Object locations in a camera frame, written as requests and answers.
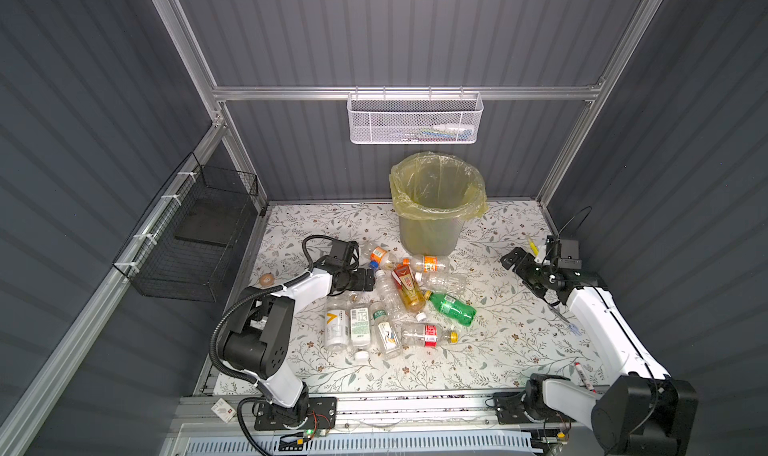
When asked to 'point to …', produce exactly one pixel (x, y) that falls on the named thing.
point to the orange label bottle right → (430, 264)
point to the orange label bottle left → (377, 255)
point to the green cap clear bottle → (387, 335)
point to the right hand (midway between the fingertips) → (517, 268)
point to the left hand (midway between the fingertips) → (361, 279)
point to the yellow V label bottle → (337, 324)
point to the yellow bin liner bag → (435, 187)
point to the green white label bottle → (360, 331)
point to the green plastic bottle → (452, 307)
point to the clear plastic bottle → (448, 283)
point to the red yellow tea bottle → (411, 293)
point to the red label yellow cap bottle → (423, 336)
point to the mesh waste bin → (432, 238)
